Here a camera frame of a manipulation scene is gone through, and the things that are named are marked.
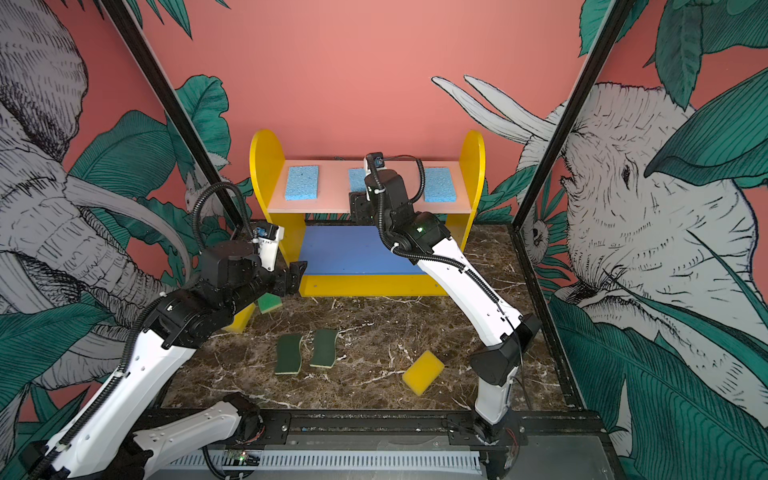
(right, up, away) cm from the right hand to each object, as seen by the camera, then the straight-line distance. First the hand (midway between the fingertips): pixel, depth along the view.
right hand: (359, 188), depth 67 cm
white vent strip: (+2, -65, +3) cm, 65 cm away
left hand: (-15, -15, -2) cm, 22 cm away
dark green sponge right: (-13, -44, +21) cm, 50 cm away
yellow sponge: (+16, -50, +17) cm, 55 cm away
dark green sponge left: (-23, -45, +19) cm, 54 cm away
